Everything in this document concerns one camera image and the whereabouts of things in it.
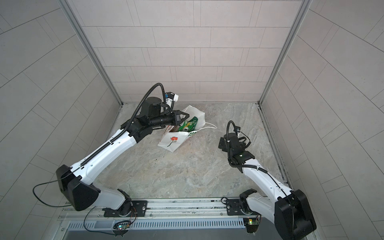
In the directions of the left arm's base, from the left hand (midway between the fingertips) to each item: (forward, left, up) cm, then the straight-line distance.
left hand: (193, 115), depth 67 cm
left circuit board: (-39, +31, -29) cm, 58 cm away
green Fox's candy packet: (+8, +3, -20) cm, 22 cm away
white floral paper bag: (-3, +11, -17) cm, 21 cm away
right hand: (+1, -20, -24) cm, 31 cm away
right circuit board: (-38, -27, -33) cm, 57 cm away
